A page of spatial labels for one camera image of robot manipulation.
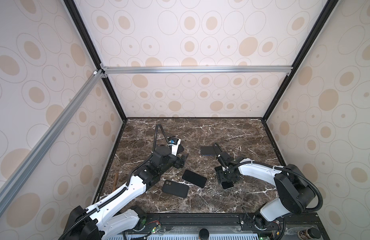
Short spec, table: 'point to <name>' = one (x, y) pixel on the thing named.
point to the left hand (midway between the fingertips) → (186, 150)
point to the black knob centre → (204, 234)
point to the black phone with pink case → (194, 178)
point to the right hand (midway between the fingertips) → (224, 179)
